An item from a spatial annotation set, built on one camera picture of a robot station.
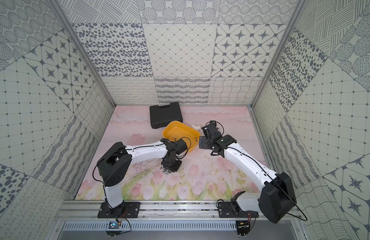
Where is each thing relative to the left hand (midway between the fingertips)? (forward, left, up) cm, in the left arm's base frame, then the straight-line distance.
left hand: (176, 168), depth 87 cm
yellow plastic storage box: (+28, +3, -1) cm, 28 cm away
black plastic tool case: (+39, +15, +2) cm, 42 cm away
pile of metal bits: (-1, +6, -2) cm, 7 cm away
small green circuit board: (-28, +29, -3) cm, 40 cm away
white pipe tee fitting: (+29, -12, +1) cm, 32 cm away
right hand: (+10, -20, +12) cm, 25 cm away
